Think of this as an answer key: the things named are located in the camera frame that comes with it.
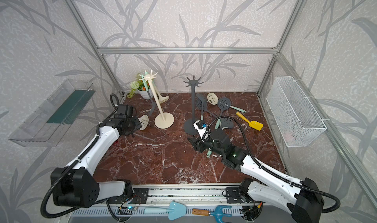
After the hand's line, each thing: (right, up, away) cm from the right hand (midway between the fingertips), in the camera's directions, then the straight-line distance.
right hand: (191, 134), depth 73 cm
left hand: (-32, +3, +12) cm, 34 cm away
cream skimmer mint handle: (+15, +19, +43) cm, 49 cm away
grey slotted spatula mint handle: (+6, +20, +37) cm, 42 cm away
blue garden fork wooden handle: (+12, -37, -4) cm, 39 cm away
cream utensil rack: (-22, +3, +29) cm, 37 cm away
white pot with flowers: (-41, +29, +35) cm, 61 cm away
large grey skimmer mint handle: (+21, +3, +24) cm, 32 cm away
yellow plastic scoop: (+41, +1, +26) cm, 49 cm away
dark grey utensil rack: (-3, -1, +30) cm, 30 cm away
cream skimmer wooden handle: (-35, +4, +29) cm, 46 cm away
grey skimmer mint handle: (+23, +16, +39) cm, 48 cm away
